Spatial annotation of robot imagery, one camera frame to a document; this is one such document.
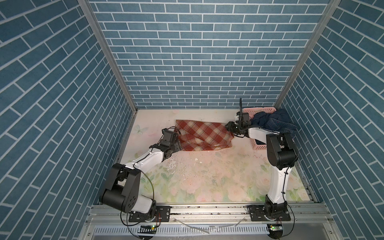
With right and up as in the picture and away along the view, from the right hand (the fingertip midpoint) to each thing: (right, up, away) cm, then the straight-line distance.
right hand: (226, 125), depth 104 cm
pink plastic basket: (+20, +10, +9) cm, 24 cm away
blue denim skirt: (+36, +4, -2) cm, 37 cm away
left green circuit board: (-45, -51, -32) cm, 75 cm away
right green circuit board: (+19, -53, -31) cm, 64 cm away
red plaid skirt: (-16, -7, 0) cm, 18 cm away
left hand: (-34, -12, -12) cm, 38 cm away
